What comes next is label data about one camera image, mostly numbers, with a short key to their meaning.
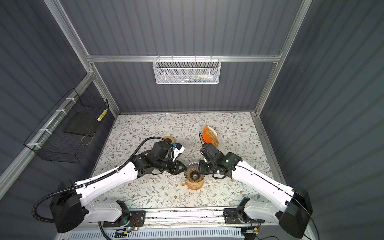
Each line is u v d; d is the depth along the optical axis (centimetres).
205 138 97
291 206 39
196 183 76
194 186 83
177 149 70
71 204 39
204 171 66
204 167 67
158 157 61
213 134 98
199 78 92
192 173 79
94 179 46
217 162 57
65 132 72
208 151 57
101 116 81
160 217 75
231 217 73
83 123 72
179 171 69
